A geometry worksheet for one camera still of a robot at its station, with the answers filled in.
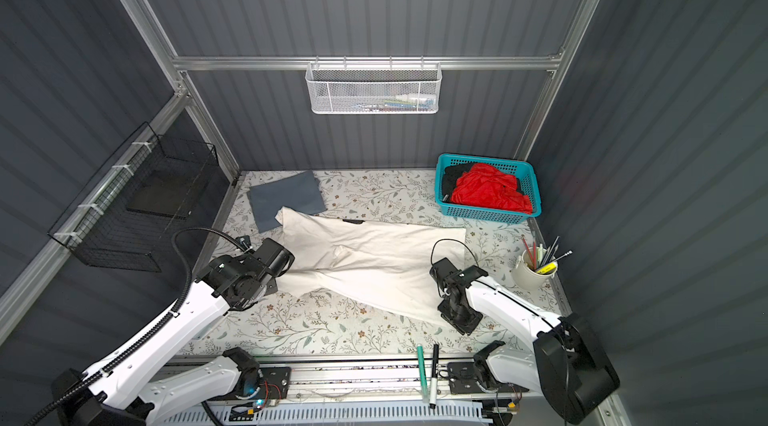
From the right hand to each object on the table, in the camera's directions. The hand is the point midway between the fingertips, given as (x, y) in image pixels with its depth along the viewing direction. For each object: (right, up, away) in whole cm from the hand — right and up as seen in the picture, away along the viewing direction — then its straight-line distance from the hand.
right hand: (453, 324), depth 83 cm
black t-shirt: (+6, +44, +31) cm, 54 cm away
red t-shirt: (+17, +41, +23) cm, 50 cm away
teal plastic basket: (+32, +43, +25) cm, 60 cm away
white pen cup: (+25, +16, +4) cm, 30 cm away
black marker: (-7, -10, -9) cm, 15 cm away
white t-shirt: (-18, +14, +11) cm, 26 cm away
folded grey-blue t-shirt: (-52, +38, +29) cm, 70 cm away
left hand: (-51, +14, -8) cm, 54 cm away
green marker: (-10, -8, -8) cm, 15 cm away
